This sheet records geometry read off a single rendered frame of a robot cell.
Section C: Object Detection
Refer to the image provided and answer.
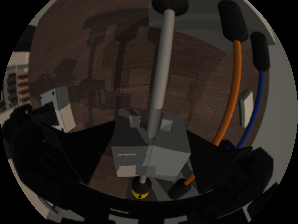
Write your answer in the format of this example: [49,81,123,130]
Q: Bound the beige rectangular block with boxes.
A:
[241,91,253,128]

